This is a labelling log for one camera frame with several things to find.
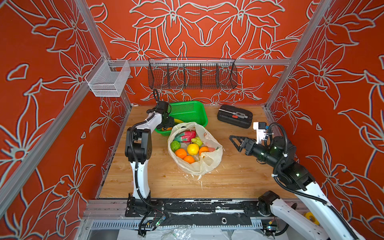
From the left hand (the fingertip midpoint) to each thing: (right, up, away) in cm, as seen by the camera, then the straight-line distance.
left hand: (167, 122), depth 102 cm
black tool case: (+48, +5, +2) cm, 48 cm away
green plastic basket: (+13, +8, +12) cm, 20 cm away
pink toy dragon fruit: (+13, -8, -9) cm, 18 cm away
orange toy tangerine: (+16, -21, -15) cm, 31 cm away
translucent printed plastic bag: (+23, -21, -28) cm, 41 cm away
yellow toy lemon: (+18, -16, -13) cm, 27 cm away
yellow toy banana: (+7, +1, +4) cm, 8 cm away
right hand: (+34, -6, -39) cm, 52 cm away
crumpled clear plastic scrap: (+12, -50, -35) cm, 62 cm away
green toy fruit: (+7, -14, -12) cm, 19 cm away
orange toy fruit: (+24, -16, -13) cm, 32 cm away
